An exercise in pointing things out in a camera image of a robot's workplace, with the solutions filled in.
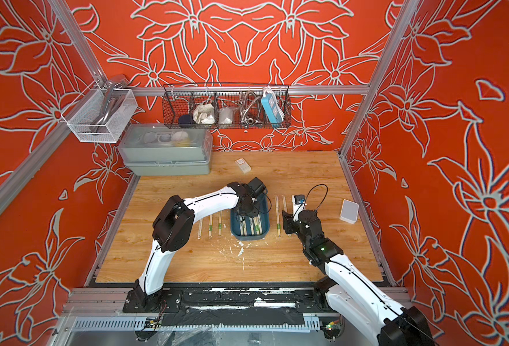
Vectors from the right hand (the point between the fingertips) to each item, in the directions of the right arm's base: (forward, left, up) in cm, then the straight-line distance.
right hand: (285, 210), depth 82 cm
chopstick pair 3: (0, +27, -13) cm, 30 cm away
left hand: (+6, +12, -11) cm, 17 cm away
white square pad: (+6, -30, -11) cm, 33 cm away
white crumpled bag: (+36, +35, +19) cm, 54 cm away
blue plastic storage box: (0, +7, -12) cm, 14 cm away
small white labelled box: (+34, +18, -12) cm, 41 cm away
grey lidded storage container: (+33, +57, -1) cm, 66 cm away
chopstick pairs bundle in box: (-1, +14, -12) cm, 18 cm away
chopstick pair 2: (+12, -2, -13) cm, 18 cm away
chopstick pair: (+5, +2, -13) cm, 14 cm away
